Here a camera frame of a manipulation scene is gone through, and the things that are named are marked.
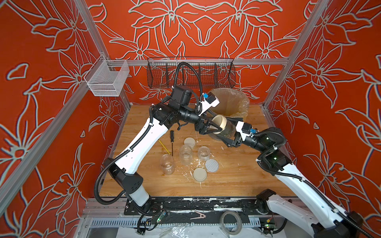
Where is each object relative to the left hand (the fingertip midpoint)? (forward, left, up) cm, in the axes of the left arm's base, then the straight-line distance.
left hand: (217, 121), depth 60 cm
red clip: (-29, +4, -38) cm, 48 cm away
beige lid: (-9, +5, -39) cm, 40 cm away
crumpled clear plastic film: (-35, +15, -39) cm, 55 cm away
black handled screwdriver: (+15, +25, -36) cm, 46 cm away
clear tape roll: (-30, -14, -38) cm, 51 cm away
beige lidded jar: (+5, +2, -38) cm, 39 cm away
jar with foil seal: (-4, +25, -39) cm, 46 cm away
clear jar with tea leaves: (+2, +14, -37) cm, 40 cm away
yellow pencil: (+4, +25, -38) cm, 46 cm away
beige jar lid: (+13, +12, -38) cm, 42 cm away
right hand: (-1, -2, -1) cm, 2 cm away
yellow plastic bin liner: (+32, -14, -18) cm, 39 cm away
